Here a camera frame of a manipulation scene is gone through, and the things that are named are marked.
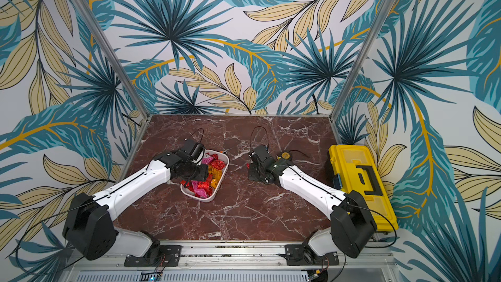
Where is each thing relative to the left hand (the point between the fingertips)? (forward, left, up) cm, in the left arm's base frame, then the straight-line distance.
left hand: (202, 176), depth 83 cm
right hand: (+2, -21, +1) cm, 21 cm away
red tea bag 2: (-1, +7, -5) cm, 9 cm away
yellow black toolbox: (+1, -63, +7) cm, 63 cm away
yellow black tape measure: (+17, -38, -8) cm, 42 cm away
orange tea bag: (+5, -5, -7) cm, 10 cm away
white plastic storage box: (+10, -4, -5) cm, 12 cm away
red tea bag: (-4, -1, -1) cm, 4 cm away
